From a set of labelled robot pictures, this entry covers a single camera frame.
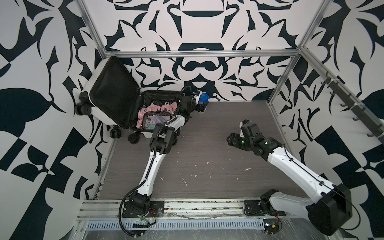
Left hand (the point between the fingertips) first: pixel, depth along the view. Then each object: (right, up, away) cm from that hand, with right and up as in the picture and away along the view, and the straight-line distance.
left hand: (205, 95), depth 105 cm
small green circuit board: (+28, -66, -34) cm, 80 cm away
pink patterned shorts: (-37, -9, 0) cm, 38 cm away
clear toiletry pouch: (-37, -16, -3) cm, 40 cm away
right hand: (+12, -27, -24) cm, 38 cm away
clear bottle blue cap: (-1, -5, -2) cm, 6 cm away
